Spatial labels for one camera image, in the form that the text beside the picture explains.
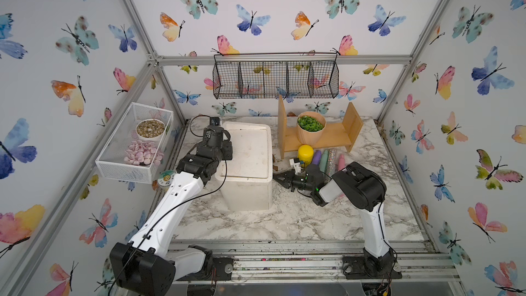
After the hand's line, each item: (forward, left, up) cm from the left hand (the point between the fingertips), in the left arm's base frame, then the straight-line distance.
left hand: (226, 142), depth 78 cm
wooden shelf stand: (+18, -54, -16) cm, 59 cm away
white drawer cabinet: (-16, -8, -1) cm, 18 cm away
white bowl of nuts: (0, +25, +7) cm, 26 cm away
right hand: (-4, -18, -19) cm, 27 cm away
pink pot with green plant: (+13, -35, -6) cm, 37 cm away
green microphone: (+5, -43, -23) cm, 49 cm away
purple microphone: (+8, -40, -23) cm, 47 cm away
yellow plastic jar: (+6, -33, -16) cm, 37 cm away
